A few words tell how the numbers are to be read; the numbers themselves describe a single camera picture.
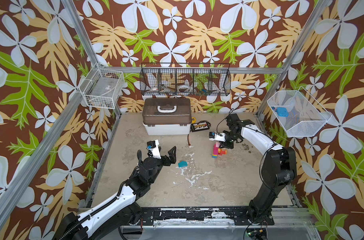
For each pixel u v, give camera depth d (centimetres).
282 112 86
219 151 93
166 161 67
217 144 90
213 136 80
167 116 90
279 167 49
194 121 115
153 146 64
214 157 95
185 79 98
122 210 52
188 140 104
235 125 68
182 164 93
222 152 93
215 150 93
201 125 111
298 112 82
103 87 86
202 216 75
